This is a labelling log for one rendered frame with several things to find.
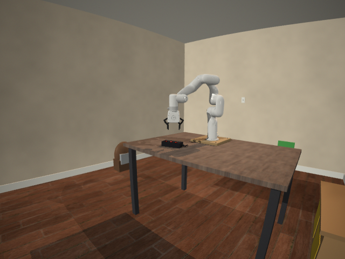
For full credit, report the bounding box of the black power strip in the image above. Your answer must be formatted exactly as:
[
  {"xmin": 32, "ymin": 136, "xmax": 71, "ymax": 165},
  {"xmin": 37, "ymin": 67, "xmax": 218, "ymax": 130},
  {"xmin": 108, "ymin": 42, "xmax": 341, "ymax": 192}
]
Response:
[{"xmin": 162, "ymin": 140, "xmax": 187, "ymax": 148}]

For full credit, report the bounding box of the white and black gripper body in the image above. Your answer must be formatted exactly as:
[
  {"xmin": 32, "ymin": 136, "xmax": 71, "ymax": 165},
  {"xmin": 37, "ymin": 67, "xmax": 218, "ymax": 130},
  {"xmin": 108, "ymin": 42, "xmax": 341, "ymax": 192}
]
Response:
[{"xmin": 168, "ymin": 110, "xmax": 180, "ymax": 123}]

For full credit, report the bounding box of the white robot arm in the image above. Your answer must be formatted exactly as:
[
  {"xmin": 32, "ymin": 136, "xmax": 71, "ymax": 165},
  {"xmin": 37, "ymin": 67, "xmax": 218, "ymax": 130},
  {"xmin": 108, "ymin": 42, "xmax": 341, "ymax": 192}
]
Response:
[{"xmin": 168, "ymin": 74, "xmax": 224, "ymax": 141}]

